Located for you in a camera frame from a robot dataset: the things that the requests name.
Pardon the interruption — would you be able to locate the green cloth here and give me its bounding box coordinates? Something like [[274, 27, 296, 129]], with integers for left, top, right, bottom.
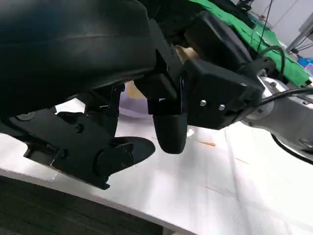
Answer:
[[212, 0, 312, 88]]

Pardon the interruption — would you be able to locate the gray machine frame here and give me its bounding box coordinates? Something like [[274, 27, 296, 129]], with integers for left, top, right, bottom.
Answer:
[[285, 13, 313, 54]]

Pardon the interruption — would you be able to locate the white toy bread roll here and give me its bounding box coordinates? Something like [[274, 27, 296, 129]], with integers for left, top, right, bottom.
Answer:
[[175, 45, 199, 62]]

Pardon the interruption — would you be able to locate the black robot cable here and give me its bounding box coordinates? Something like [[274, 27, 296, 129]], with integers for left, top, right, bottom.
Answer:
[[254, 46, 286, 81], [259, 87, 313, 106], [271, 135, 313, 165]]

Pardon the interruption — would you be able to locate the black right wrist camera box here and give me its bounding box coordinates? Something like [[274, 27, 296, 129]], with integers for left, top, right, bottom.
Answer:
[[181, 58, 264, 131]]

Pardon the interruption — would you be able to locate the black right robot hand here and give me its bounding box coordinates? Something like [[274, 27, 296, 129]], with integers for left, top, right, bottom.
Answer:
[[184, 11, 254, 71]]

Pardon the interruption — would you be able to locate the lilac plate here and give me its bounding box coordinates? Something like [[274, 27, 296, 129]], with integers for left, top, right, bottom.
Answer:
[[119, 83, 157, 121]]

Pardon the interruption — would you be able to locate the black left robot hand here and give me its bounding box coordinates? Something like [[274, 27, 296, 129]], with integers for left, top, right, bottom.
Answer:
[[0, 0, 188, 190]]

